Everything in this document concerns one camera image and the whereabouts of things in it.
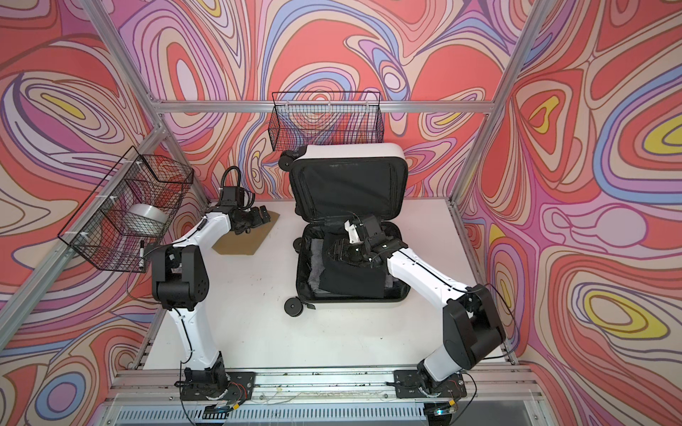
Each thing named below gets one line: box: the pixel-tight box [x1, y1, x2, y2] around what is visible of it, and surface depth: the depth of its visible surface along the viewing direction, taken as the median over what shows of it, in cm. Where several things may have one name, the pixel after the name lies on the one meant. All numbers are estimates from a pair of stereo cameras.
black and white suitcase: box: [278, 142, 412, 317], surface depth 88 cm
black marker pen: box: [138, 240, 145, 269], surface depth 73 cm
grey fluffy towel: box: [308, 237, 328, 294], surface depth 95 cm
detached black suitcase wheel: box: [284, 296, 304, 317], surface depth 87 cm
